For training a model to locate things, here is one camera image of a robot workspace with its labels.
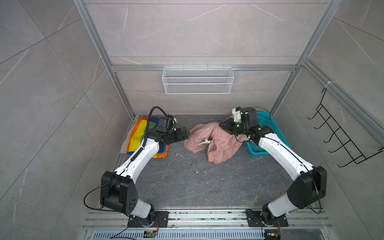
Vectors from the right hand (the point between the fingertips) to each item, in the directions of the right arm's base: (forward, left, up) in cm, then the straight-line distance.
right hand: (219, 123), depth 81 cm
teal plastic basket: (+21, -40, -20) cm, 49 cm away
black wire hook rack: (-21, -54, +4) cm, 58 cm away
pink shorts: (-1, +4, -12) cm, 12 cm away
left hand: (-1, +20, -5) cm, 20 cm away
